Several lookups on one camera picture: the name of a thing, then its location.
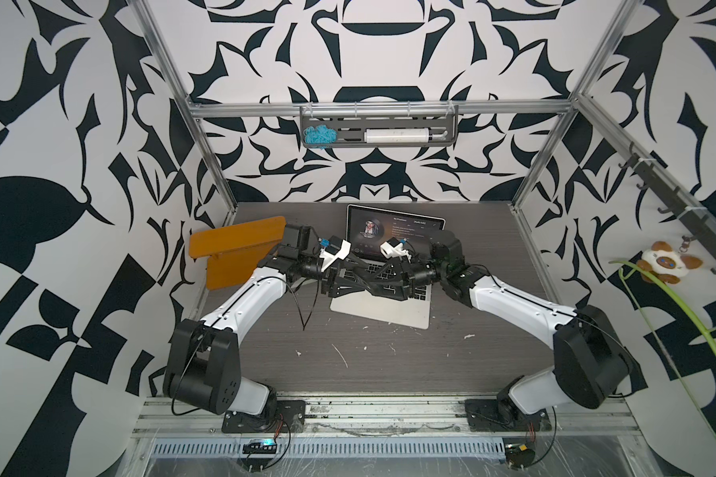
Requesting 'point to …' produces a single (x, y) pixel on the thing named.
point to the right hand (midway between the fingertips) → (368, 288)
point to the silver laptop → (374, 233)
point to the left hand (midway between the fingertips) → (361, 271)
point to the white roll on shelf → (397, 135)
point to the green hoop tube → (707, 335)
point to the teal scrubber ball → (320, 135)
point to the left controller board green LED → (260, 446)
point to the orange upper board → (230, 238)
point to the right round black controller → (518, 455)
